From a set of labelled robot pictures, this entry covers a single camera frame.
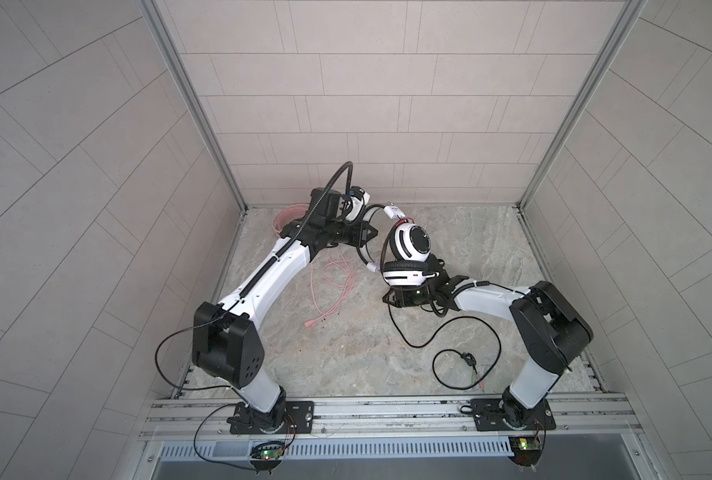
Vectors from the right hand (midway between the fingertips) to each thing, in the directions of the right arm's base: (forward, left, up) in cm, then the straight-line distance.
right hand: (387, 300), depth 88 cm
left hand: (+9, +1, +23) cm, 24 cm away
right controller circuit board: (-37, -29, -5) cm, 47 cm away
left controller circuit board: (-35, +30, 0) cm, 46 cm away
